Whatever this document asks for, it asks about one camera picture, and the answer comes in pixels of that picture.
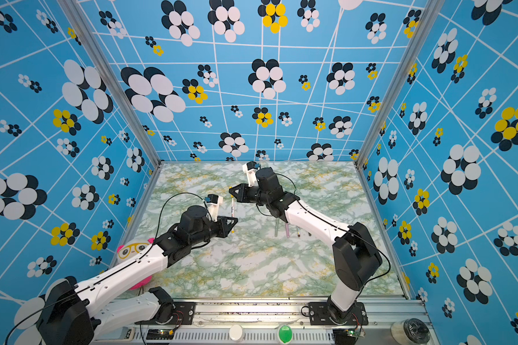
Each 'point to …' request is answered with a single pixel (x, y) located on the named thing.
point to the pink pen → (288, 232)
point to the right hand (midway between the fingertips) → (232, 190)
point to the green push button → (285, 334)
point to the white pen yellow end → (232, 214)
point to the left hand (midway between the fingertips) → (240, 218)
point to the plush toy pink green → (125, 251)
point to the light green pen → (276, 227)
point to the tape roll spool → (410, 331)
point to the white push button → (235, 333)
